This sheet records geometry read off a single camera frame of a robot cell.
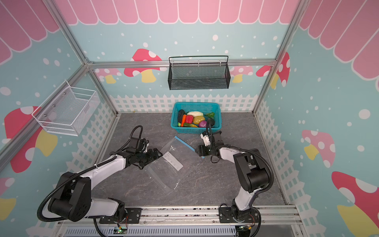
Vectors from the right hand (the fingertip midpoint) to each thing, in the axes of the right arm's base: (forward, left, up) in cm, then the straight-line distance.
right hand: (199, 149), depth 95 cm
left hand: (-9, +25, +2) cm, 27 cm away
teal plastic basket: (+36, -4, +3) cm, 37 cm away
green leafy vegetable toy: (+32, -10, -1) cm, 33 cm away
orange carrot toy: (+27, +11, 0) cm, 29 cm away
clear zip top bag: (-7, +13, -2) cm, 15 cm away
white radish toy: (+32, +2, 0) cm, 32 cm away
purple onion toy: (+19, -3, +2) cm, 20 cm away
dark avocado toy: (+23, -9, +1) cm, 25 cm away
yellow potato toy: (+24, +1, +2) cm, 24 cm away
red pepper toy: (+24, +7, +2) cm, 25 cm away
